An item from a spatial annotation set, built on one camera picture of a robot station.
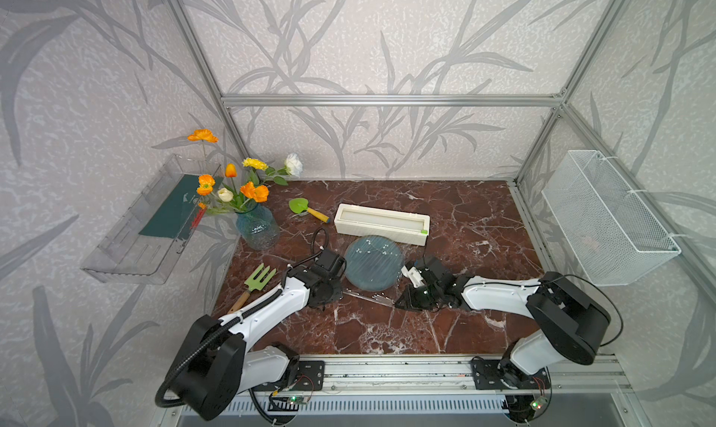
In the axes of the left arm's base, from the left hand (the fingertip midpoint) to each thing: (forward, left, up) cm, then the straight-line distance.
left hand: (335, 293), depth 86 cm
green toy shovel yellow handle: (+37, +18, -1) cm, 41 cm away
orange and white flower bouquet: (+17, +30, +27) cm, 44 cm away
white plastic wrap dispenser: (+25, -9, +4) cm, 27 cm away
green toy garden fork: (+4, +28, -3) cm, 28 cm away
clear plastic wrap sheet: (-1, -14, 0) cm, 14 cm away
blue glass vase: (+19, +26, +9) cm, 33 cm away
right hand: (-3, -19, 0) cm, 19 cm away
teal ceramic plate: (+9, -12, +4) cm, 15 cm away
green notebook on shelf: (+8, +38, +28) cm, 48 cm away
